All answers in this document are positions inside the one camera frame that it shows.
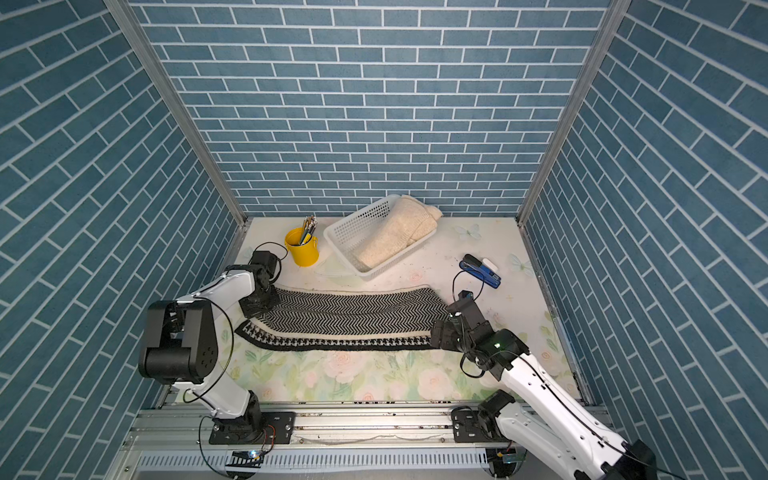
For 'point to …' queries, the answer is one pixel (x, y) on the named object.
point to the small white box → (490, 265)
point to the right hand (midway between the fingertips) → (448, 332)
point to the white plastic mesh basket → (348, 237)
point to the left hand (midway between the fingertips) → (271, 307)
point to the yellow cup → (304, 254)
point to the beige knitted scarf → (414, 220)
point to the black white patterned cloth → (386, 319)
